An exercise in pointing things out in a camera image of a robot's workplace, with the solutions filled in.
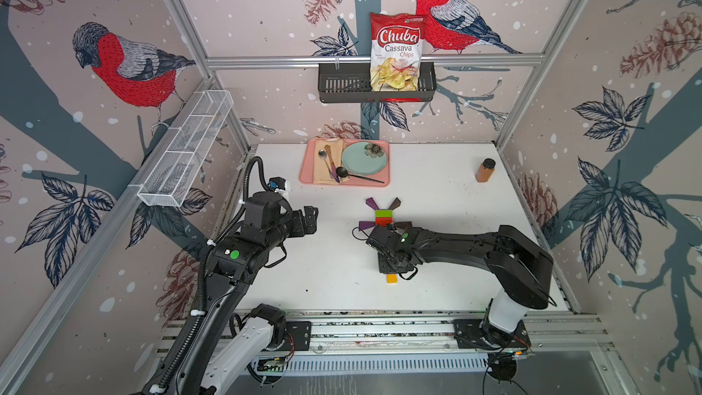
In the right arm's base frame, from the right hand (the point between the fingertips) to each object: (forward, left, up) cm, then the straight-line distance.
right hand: (385, 267), depth 86 cm
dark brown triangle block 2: (+15, -6, +1) cm, 16 cm away
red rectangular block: (+16, 0, +2) cm, 16 cm away
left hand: (+6, +22, +26) cm, 34 cm away
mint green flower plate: (+46, +8, +2) cm, 46 cm away
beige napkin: (+38, +26, +1) cm, 46 cm away
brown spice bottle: (+37, -39, +6) cm, 54 cm away
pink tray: (+38, +32, +1) cm, 49 cm away
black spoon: (+38, +17, +2) cm, 42 cm away
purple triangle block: (+23, +5, +1) cm, 24 cm away
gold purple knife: (+41, +21, +1) cm, 46 cm away
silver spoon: (+49, +26, +1) cm, 55 cm away
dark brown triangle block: (+24, -5, +1) cm, 24 cm away
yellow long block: (-3, -2, 0) cm, 4 cm away
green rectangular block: (+19, 0, +1) cm, 20 cm away
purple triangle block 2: (+15, +7, +1) cm, 16 cm away
